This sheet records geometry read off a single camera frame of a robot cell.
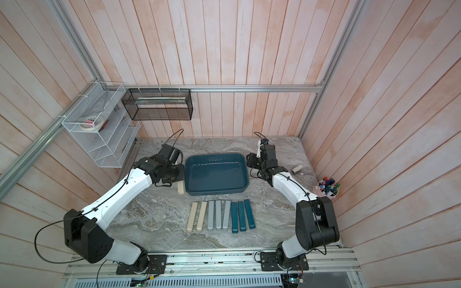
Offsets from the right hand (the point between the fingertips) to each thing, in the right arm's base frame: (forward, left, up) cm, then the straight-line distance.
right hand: (249, 155), depth 91 cm
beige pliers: (-20, +31, +2) cm, 37 cm away
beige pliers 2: (-24, +23, -12) cm, 35 cm away
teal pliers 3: (-26, 0, -14) cm, 29 cm away
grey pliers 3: (-28, +11, -13) cm, 33 cm away
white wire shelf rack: (-7, +64, +14) cm, 66 cm away
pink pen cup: (-16, -36, -4) cm, 40 cm away
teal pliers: (-28, +7, -14) cm, 33 cm away
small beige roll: (+1, -28, -13) cm, 31 cm away
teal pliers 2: (-27, +4, -15) cm, 31 cm away
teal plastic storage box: (0, +19, -17) cm, 25 cm away
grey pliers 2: (-27, +15, -13) cm, 33 cm away
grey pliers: (-27, +19, -13) cm, 35 cm away
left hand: (-15, +32, +1) cm, 35 cm away
